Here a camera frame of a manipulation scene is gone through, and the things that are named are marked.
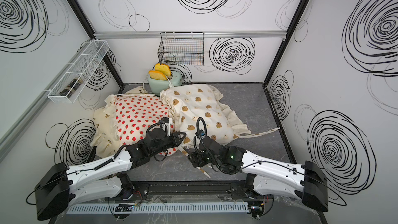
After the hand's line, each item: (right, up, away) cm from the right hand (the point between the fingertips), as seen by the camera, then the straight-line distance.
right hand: (193, 156), depth 73 cm
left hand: (-3, +9, +3) cm, 10 cm away
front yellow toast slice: (-25, +42, +26) cm, 55 cm away
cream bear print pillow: (+1, +22, +16) cm, 27 cm away
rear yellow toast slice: (-21, +47, +29) cm, 59 cm away
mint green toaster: (-25, +36, +27) cm, 51 cm away
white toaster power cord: (-16, +36, +26) cm, 47 cm away
